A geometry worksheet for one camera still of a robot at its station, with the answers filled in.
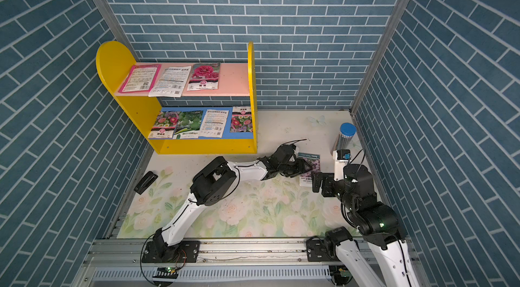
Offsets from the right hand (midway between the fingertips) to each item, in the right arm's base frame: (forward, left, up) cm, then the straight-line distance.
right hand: (326, 173), depth 68 cm
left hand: (+11, 0, -21) cm, 24 cm away
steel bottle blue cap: (+22, -12, -10) cm, 27 cm away
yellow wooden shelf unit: (+35, +62, -8) cm, 72 cm away
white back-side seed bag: (+28, +49, -9) cm, 57 cm away
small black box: (+1, +75, -22) cm, 78 cm away
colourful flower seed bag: (+31, +36, -9) cm, 48 cm away
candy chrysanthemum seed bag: (+25, +72, -10) cm, 76 cm away
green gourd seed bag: (+25, +60, -9) cm, 66 cm away
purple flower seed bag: (+20, -1, -23) cm, 31 cm away
